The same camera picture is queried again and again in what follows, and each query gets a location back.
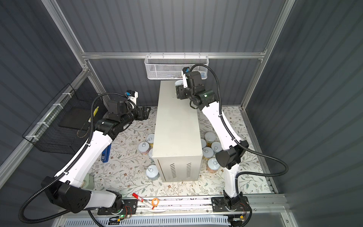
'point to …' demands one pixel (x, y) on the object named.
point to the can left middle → (151, 152)
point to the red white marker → (142, 199)
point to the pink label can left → (143, 147)
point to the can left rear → (150, 139)
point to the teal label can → (152, 172)
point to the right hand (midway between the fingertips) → (182, 88)
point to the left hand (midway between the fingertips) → (143, 107)
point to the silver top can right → (216, 146)
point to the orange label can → (212, 165)
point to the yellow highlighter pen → (94, 113)
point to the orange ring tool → (152, 202)
